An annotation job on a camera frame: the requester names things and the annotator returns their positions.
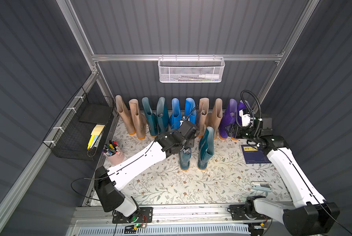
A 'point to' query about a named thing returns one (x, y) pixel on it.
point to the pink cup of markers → (111, 150)
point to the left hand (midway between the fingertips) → (191, 138)
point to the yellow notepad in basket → (96, 131)
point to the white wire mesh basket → (191, 69)
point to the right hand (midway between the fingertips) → (233, 127)
